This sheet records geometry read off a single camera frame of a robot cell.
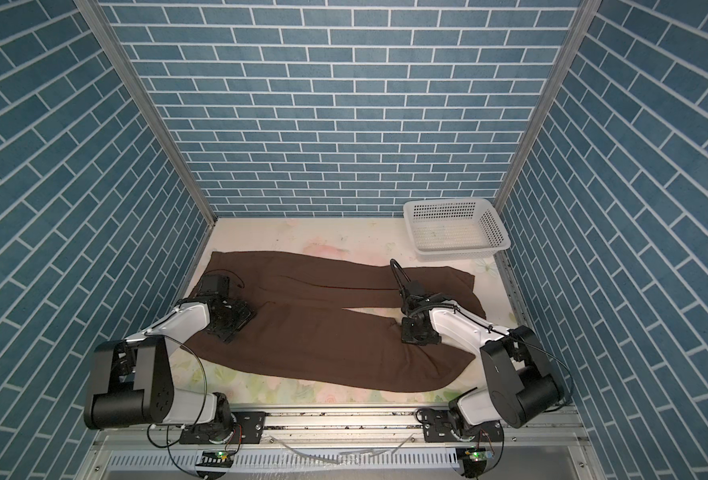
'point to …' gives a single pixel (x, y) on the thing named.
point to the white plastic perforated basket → (455, 229)
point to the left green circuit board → (222, 458)
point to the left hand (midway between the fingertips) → (251, 318)
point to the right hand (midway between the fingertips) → (408, 336)
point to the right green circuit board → (478, 454)
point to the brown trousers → (302, 331)
